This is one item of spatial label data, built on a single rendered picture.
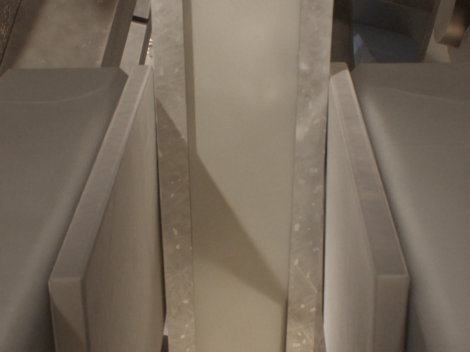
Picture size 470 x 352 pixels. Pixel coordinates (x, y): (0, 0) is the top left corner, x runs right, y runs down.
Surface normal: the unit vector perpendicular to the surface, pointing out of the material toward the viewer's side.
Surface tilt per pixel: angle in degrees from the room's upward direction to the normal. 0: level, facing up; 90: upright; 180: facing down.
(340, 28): 58
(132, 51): 4
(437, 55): 0
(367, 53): 90
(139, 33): 4
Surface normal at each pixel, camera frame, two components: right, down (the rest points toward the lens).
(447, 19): -0.97, -0.22
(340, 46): 0.41, -0.52
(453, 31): -0.06, 0.55
